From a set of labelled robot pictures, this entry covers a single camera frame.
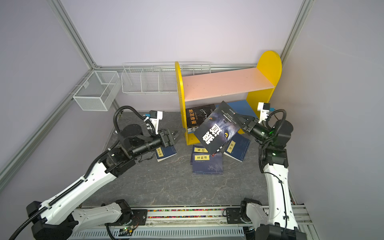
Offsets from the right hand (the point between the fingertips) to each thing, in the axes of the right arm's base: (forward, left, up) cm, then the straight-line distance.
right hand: (233, 117), depth 62 cm
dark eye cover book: (-2, +6, -5) cm, 8 cm away
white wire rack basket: (+45, +42, -9) cm, 62 cm away
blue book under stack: (+7, +17, -38) cm, 42 cm away
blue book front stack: (-3, +11, -39) cm, 40 cm away
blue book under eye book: (+4, +38, -38) cm, 54 cm away
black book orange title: (+20, +17, -20) cm, 33 cm away
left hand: (-7, +22, -2) cm, 23 cm away
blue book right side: (+8, -10, -39) cm, 41 cm away
